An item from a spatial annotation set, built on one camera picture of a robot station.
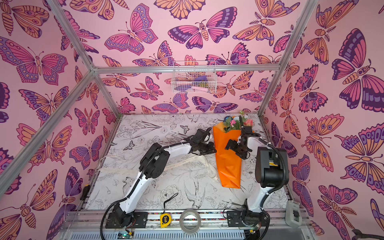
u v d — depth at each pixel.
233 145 0.88
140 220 0.73
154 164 0.61
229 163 0.90
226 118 1.12
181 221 0.71
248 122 1.09
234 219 0.73
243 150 0.82
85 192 0.85
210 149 0.90
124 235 0.73
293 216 0.70
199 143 0.84
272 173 0.49
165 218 0.73
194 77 0.96
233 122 1.09
